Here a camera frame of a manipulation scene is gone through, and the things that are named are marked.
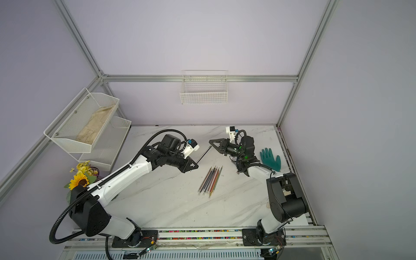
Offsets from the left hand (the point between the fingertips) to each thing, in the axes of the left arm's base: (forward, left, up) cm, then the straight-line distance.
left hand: (194, 168), depth 77 cm
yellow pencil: (0, -10, -18) cm, 20 cm away
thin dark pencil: (+9, -7, +6) cm, 13 cm away
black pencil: (+2, -4, -19) cm, 20 cm away
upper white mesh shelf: (+16, +55, +14) cm, 59 cm away
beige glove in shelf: (+14, +51, +12) cm, 54 cm away
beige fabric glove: (-12, -38, -18) cm, 44 cm away
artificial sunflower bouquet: (-7, +45, +7) cm, 46 cm away
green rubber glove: (+17, -43, -17) cm, 50 cm away
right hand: (+11, -8, +5) cm, 15 cm away
